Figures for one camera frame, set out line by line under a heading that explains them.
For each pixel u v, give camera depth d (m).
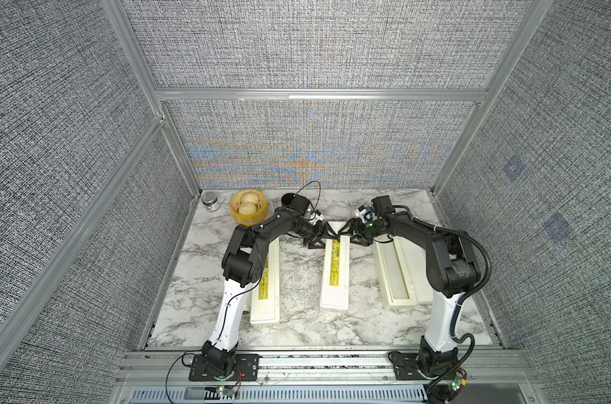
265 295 0.79
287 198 1.03
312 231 0.89
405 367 0.73
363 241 0.90
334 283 0.82
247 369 0.73
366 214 0.92
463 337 0.66
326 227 0.90
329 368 0.75
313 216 0.90
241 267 0.60
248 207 1.06
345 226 0.92
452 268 0.54
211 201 1.10
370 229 0.85
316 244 0.95
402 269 0.86
